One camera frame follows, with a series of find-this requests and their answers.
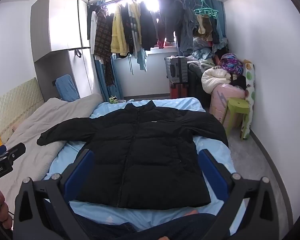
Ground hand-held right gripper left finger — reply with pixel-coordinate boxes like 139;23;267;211
13;149;95;240

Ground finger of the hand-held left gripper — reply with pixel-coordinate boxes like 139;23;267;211
0;142;26;164

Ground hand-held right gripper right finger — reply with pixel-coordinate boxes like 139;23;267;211
199;149;288;240

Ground black puffer jacket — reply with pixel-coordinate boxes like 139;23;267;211
37;100;229;210

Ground pile of mixed clothes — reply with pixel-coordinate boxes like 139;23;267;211
190;35;228;67

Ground person's left hand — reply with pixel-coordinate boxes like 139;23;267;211
0;189;13;230

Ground light blue bed sheet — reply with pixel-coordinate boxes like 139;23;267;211
42;97;245;233

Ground grey blanket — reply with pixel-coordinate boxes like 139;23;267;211
0;94;103;205

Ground beige quilted headboard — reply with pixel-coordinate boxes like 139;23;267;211
0;77;45;145

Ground green plastic stool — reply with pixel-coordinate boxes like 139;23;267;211
221;98;250;139

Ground pink storage bag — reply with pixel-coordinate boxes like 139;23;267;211
209;83;246;128

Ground blue cushion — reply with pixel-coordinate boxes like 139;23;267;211
55;74;80;102

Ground teal curtain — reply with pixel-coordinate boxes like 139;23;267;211
94;55;124;103
182;0;227;53

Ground red suitcase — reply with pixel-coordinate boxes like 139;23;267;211
170;82;190;99

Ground black armchair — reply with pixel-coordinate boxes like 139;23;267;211
187;62;211;101

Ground white duvet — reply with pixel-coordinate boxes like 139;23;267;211
201;67;232;95

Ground black garment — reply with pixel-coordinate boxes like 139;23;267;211
229;73;247;91

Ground dotted ironing board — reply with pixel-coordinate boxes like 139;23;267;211
240;60;255;140

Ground grey suitcase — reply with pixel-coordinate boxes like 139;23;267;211
164;56;189;84

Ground purple patterned bag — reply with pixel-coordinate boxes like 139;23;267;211
220;53;244;75

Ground light blue hanging garment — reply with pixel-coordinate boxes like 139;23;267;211
136;47;148;72

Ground grey wardrobe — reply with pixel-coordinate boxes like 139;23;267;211
30;0;100;100

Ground maroon hanging garment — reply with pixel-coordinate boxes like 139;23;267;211
157;17;167;49

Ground yellow fleece jacket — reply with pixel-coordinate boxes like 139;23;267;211
111;4;131;57

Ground white hanging shirt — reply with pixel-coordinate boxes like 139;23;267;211
89;11;98;47

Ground denim hanging jacket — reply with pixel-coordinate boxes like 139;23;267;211
177;7;199;53

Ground striped pale hanging garment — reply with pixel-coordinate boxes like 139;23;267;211
127;2;142;53

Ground black hanging coat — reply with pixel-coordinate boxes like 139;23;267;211
139;1;158;51

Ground green clip hanger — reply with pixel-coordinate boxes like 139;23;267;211
193;0;219;16

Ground dark hanging trousers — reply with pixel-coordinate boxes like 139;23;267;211
157;0;186;43

